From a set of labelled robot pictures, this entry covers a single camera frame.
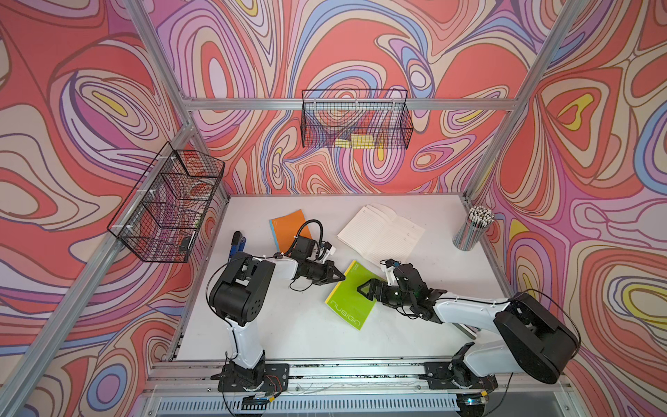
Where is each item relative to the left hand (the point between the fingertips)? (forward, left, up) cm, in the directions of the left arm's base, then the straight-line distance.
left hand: (345, 279), depth 89 cm
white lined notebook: (+21, -13, -1) cm, 25 cm away
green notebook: (-8, -1, 0) cm, 8 cm away
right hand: (-7, -7, -1) cm, 10 cm away
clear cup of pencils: (+15, -46, +12) cm, 50 cm away
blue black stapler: (+16, +42, -2) cm, 45 cm away
